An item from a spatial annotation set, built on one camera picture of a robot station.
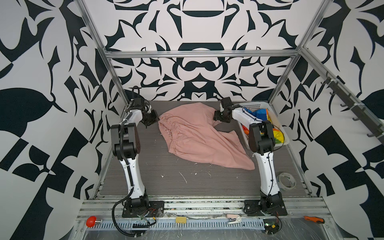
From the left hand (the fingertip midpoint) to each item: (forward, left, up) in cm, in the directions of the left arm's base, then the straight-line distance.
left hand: (159, 115), depth 102 cm
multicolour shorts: (-2, -71, +1) cm, 71 cm away
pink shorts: (-10, -22, -4) cm, 25 cm away
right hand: (+2, -41, -4) cm, 41 cm away
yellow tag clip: (-58, -15, -7) cm, 60 cm away
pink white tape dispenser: (-59, -40, -5) cm, 71 cm away
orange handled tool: (-60, -78, -6) cm, 98 cm away
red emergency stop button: (-58, +25, -4) cm, 63 cm away
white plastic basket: (-5, -76, +2) cm, 76 cm away
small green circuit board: (-62, -58, -8) cm, 85 cm away
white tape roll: (-43, -72, -8) cm, 84 cm away
